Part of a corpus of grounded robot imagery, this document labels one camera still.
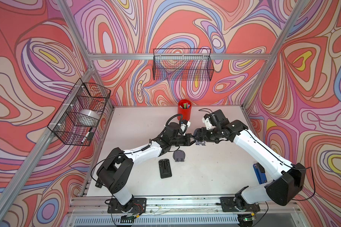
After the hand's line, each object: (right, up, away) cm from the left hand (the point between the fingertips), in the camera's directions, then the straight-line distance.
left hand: (199, 141), depth 78 cm
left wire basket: (-68, +26, +4) cm, 72 cm away
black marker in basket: (-60, +4, -6) cm, 60 cm away
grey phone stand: (+2, -1, 0) cm, 3 cm away
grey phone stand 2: (-11, -12, +13) cm, 21 cm away
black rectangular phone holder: (-20, -18, +6) cm, 27 cm away
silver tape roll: (-58, +13, -8) cm, 60 cm away
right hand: (0, 0, 0) cm, 1 cm away
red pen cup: (-4, +17, +31) cm, 36 cm away
